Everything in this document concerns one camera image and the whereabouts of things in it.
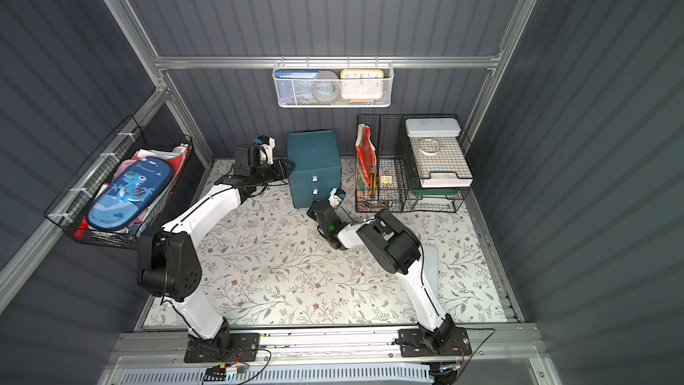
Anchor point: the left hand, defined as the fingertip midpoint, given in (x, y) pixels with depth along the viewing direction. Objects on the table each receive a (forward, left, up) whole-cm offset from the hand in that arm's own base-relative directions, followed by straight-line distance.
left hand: (296, 166), depth 89 cm
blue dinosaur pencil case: (-21, +37, +13) cm, 44 cm away
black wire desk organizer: (+3, -40, -2) cm, 41 cm away
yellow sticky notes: (+12, -34, -20) cm, 41 cm away
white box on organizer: (+20, -50, +1) cm, 54 cm away
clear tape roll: (+11, -47, -1) cm, 49 cm away
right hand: (-1, -5, -16) cm, 17 cm away
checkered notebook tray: (+3, -50, -1) cm, 50 cm away
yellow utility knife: (+8, -28, -20) cm, 35 cm away
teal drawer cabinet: (+1, -6, -2) cm, 6 cm away
